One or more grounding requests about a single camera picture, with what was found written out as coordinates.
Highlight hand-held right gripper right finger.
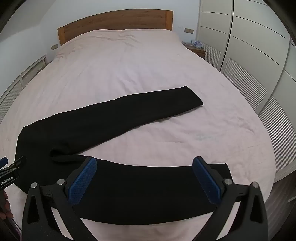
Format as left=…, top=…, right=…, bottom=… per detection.
left=192, top=156, right=269, bottom=241

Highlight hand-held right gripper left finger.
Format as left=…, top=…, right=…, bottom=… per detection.
left=21, top=156, right=103, bottom=241

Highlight black pants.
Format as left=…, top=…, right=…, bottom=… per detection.
left=14, top=86, right=232, bottom=224

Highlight person's left hand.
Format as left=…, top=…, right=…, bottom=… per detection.
left=0, top=191, right=14, bottom=220

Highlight white low louvred cabinet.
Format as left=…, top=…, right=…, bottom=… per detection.
left=0, top=54, right=48, bottom=123

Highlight bed with pink sheet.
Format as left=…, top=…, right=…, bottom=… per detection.
left=0, top=29, right=277, bottom=241

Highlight wooden nightstand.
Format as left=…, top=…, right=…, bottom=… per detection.
left=184, top=44, right=206, bottom=59

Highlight bluish clutter on nightstand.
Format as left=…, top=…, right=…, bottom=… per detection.
left=182, top=40, right=203, bottom=49

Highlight white louvred wardrobe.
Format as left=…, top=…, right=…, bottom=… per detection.
left=200, top=0, right=296, bottom=179

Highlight wooden headboard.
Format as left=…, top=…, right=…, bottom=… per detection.
left=57, top=10, right=174, bottom=45

